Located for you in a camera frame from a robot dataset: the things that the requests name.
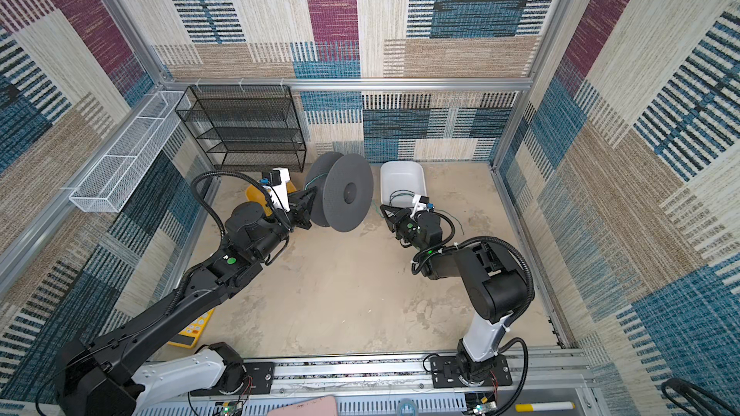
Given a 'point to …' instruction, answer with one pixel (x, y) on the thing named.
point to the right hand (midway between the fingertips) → (379, 208)
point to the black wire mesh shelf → (246, 127)
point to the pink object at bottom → (322, 406)
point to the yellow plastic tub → (255, 194)
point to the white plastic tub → (400, 181)
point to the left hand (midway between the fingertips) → (315, 184)
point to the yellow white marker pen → (544, 406)
